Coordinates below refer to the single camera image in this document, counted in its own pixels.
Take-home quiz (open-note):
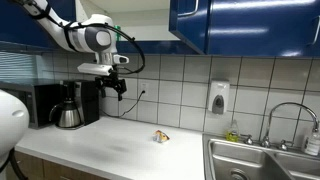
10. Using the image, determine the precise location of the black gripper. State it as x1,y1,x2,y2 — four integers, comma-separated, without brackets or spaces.
94,70,128,102

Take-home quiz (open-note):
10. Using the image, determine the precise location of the green soda can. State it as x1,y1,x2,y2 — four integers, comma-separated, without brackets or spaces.
114,25,122,42

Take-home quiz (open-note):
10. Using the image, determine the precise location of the wooden base cabinet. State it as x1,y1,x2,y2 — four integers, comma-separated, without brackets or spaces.
6,150,111,180

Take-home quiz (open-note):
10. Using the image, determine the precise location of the open blue cabinet door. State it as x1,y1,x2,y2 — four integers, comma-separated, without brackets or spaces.
168,0,211,55

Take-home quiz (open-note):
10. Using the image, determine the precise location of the closed blue cabinet door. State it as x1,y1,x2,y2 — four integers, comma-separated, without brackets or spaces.
205,0,320,58

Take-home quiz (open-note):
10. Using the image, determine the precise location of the black coffee maker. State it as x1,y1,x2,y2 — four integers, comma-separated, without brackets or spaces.
59,79,100,129

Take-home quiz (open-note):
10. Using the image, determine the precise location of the steel coffee carafe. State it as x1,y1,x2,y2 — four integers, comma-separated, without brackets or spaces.
48,96,83,129

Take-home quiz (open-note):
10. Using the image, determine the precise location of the crumpled orange snack packet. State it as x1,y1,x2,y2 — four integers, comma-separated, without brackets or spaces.
152,129,170,144

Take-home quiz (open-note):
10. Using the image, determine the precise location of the black microwave oven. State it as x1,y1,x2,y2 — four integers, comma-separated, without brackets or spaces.
0,81,63,129

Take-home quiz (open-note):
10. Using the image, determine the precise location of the white slatted window blind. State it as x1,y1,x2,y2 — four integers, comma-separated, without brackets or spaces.
0,51,38,81

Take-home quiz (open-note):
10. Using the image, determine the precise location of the yellow dish soap bottle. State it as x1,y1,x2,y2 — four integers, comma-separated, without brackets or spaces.
225,119,240,143

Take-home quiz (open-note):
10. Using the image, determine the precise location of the chrome faucet knob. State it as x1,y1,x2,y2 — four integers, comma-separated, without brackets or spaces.
279,139,295,152
240,133,254,146

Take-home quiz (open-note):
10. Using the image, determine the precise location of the stainless steel sink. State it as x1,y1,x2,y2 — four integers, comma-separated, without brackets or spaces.
202,133,320,180

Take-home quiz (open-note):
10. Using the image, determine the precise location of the chrome gooseneck faucet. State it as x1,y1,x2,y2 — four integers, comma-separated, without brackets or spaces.
265,101,320,148

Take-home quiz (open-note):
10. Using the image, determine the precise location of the white hand soap bottle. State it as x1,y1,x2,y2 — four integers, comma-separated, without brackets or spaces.
301,128,320,157

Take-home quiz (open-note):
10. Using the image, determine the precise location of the black power cord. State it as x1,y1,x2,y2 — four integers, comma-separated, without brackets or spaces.
99,89,147,118

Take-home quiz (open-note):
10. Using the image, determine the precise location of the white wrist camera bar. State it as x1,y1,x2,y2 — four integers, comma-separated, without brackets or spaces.
77,63,114,77

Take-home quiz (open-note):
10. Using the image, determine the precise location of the white wall power outlet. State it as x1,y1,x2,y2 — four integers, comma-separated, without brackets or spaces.
139,81,150,98

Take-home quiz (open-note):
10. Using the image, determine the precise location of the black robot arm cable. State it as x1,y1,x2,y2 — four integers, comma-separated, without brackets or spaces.
19,0,146,75

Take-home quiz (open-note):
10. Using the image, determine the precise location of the blue wall cabinet carcass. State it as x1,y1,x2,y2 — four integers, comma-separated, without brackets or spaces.
74,0,201,56

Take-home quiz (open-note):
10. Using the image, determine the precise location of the white wall soap dispenser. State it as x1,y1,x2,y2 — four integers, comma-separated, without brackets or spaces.
207,79,231,115

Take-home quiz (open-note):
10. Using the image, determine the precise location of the silver cabinet door handle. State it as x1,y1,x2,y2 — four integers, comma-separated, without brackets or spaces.
311,14,320,46
177,0,200,18

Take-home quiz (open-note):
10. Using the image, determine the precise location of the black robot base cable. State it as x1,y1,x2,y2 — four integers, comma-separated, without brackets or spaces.
0,148,28,180

